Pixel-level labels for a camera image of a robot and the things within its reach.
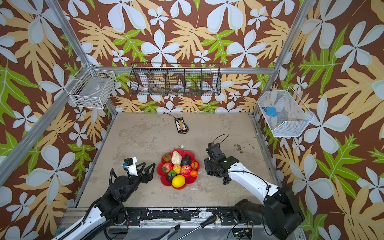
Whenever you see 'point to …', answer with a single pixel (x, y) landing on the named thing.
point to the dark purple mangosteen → (169, 178)
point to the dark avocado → (186, 160)
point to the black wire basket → (176, 79)
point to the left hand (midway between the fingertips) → (149, 162)
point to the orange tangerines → (193, 173)
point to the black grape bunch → (226, 180)
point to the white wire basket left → (91, 88)
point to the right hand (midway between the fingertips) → (206, 162)
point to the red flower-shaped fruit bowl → (163, 178)
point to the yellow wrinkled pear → (177, 168)
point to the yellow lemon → (178, 181)
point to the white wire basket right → (286, 113)
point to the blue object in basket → (270, 111)
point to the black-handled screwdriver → (209, 221)
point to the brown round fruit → (167, 157)
